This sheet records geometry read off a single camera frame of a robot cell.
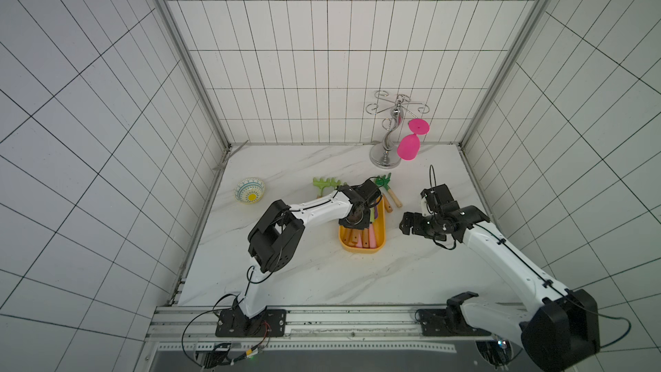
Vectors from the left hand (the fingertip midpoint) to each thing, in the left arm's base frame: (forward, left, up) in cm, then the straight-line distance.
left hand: (354, 227), depth 89 cm
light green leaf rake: (+22, +10, -3) cm, 24 cm away
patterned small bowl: (+17, +42, -3) cm, 46 cm away
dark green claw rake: (+22, -14, -3) cm, 27 cm away
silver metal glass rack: (+36, -16, -2) cm, 40 cm away
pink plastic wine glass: (+28, -22, +13) cm, 38 cm away
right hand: (-3, -16, +7) cm, 18 cm away
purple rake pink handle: (-2, -6, -2) cm, 7 cm away
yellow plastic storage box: (-4, -1, -1) cm, 5 cm away
